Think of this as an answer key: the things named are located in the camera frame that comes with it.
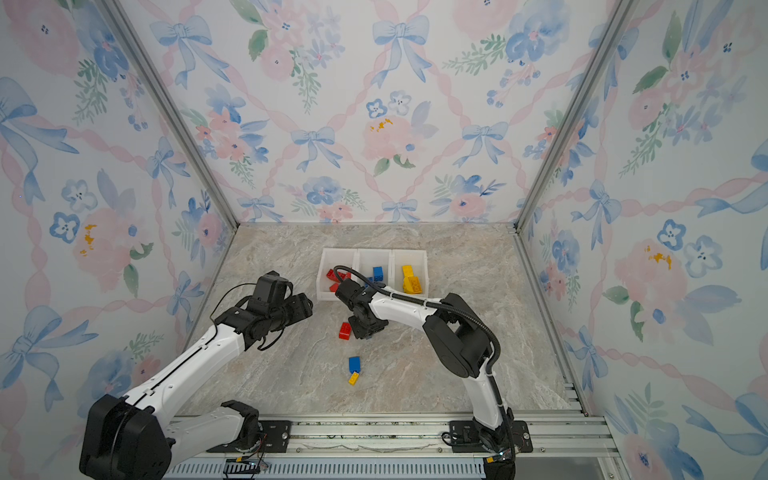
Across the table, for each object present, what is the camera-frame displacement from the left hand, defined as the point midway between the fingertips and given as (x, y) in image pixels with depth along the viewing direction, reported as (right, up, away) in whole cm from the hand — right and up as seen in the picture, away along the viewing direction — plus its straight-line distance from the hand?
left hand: (304, 304), depth 84 cm
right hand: (+16, -8, +8) cm, 20 cm away
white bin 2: (+20, +11, +20) cm, 30 cm away
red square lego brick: (+10, -9, +6) cm, 15 cm away
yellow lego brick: (+30, +8, +20) cm, 37 cm away
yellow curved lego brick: (+33, +4, +16) cm, 37 cm away
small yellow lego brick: (+14, -20, -2) cm, 24 cm away
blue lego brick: (+20, +7, +19) cm, 28 cm away
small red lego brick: (+5, +3, +17) cm, 18 cm away
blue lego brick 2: (+14, -18, +2) cm, 22 cm away
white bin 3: (+34, +12, +20) cm, 41 cm away
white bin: (+4, +13, +20) cm, 24 cm away
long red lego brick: (+4, +7, +19) cm, 21 cm away
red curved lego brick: (+8, +6, +22) cm, 24 cm away
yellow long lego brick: (+31, +4, +16) cm, 36 cm away
